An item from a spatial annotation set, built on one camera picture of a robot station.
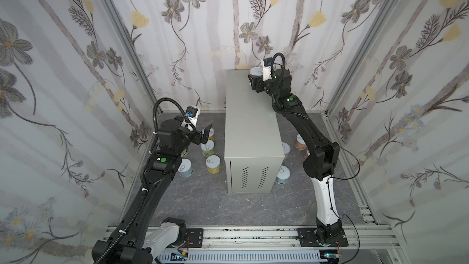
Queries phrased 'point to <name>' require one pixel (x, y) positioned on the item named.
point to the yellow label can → (213, 163)
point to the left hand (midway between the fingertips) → (196, 114)
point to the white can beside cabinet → (286, 148)
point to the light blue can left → (185, 168)
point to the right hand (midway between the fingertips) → (258, 65)
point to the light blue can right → (284, 173)
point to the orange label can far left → (211, 134)
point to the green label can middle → (207, 149)
